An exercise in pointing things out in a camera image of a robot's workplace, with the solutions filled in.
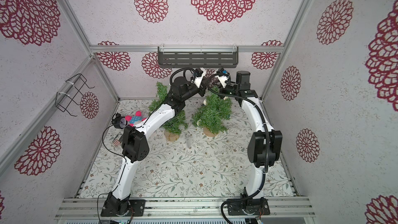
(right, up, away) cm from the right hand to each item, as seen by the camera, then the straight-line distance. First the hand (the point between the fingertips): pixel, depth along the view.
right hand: (211, 82), depth 83 cm
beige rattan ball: (-3, -10, +2) cm, 11 cm away
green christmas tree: (-20, -24, -2) cm, 32 cm away
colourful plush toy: (-47, -19, +20) cm, 55 cm away
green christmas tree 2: (+1, -19, -3) cm, 19 cm away
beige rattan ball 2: (-7, -22, +2) cm, 24 cm away
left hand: (0, +2, -2) cm, 3 cm away
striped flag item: (-56, -32, +12) cm, 66 cm away
